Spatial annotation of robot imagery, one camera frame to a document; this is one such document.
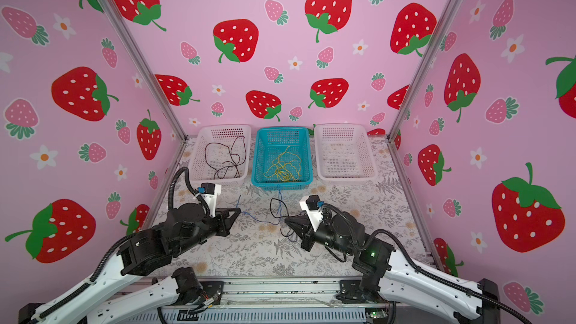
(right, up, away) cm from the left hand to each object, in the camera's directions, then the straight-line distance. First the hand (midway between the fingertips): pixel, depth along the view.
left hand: (242, 211), depth 66 cm
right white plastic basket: (+40, +18, +48) cm, 66 cm away
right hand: (+13, -2, -3) cm, 13 cm away
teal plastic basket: (+2, +24, +48) cm, 54 cm away
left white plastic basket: (-23, +18, +48) cm, 56 cm away
